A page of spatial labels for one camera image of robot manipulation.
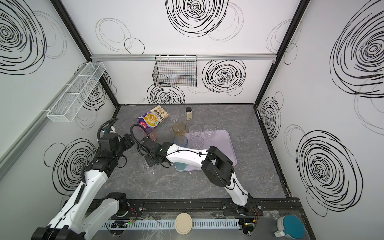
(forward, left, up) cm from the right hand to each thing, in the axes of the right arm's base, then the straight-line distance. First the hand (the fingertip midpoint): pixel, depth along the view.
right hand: (149, 157), depth 83 cm
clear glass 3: (+14, -27, -6) cm, 31 cm away
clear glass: (+22, -25, -4) cm, 34 cm away
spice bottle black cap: (+37, -21, +1) cm, 42 cm away
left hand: (+7, +11, +10) cm, 17 cm away
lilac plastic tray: (+17, -44, -9) cm, 48 cm away
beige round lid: (-30, -21, -2) cm, 37 cm away
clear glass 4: (-2, +4, -4) cm, 6 cm away
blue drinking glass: (+11, -17, 0) cm, 21 cm away
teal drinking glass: (-3, -18, -5) cm, 19 cm away
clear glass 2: (+22, -35, -5) cm, 42 cm away
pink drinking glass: (+21, +4, -7) cm, 22 cm away
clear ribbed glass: (+39, -9, -5) cm, 40 cm away
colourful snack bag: (+33, +7, -6) cm, 34 cm away
